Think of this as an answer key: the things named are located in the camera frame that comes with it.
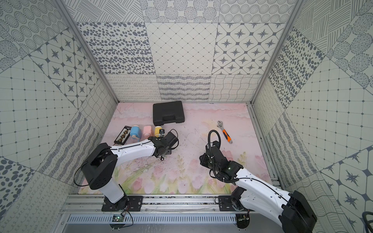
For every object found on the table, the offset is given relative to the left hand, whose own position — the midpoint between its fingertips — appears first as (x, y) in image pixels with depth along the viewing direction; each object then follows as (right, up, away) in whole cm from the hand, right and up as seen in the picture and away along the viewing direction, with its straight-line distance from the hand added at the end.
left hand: (169, 150), depth 89 cm
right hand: (+20, -3, -7) cm, 21 cm away
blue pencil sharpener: (-23, +10, +6) cm, 26 cm away
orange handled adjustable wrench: (+38, +8, +12) cm, 41 cm away
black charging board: (-33, +8, +10) cm, 36 cm away
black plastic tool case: (-2, +24, +19) cm, 31 cm away
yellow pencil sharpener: (-9, +11, +6) cm, 16 cm away
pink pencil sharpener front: (-16, +11, +7) cm, 21 cm away
